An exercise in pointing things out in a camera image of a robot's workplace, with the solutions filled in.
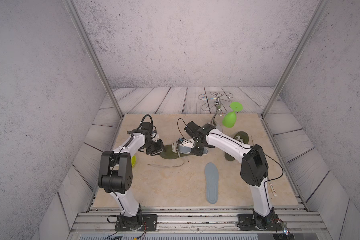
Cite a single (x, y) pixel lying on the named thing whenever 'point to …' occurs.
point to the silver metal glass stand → (218, 98)
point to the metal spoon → (274, 192)
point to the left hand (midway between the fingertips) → (165, 150)
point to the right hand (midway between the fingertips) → (196, 149)
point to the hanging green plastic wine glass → (229, 119)
